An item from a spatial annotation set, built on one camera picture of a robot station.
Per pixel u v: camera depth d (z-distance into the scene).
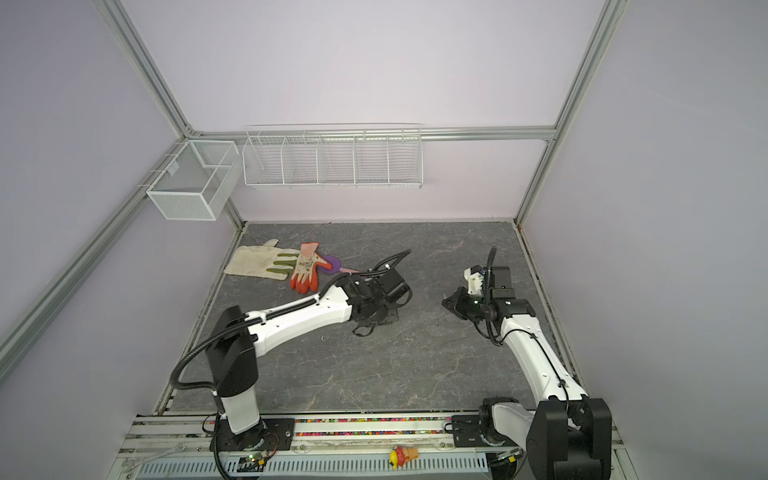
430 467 0.64
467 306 0.72
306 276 1.02
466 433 0.74
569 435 0.45
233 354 0.45
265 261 1.09
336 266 1.07
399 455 0.68
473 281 0.77
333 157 0.99
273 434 0.74
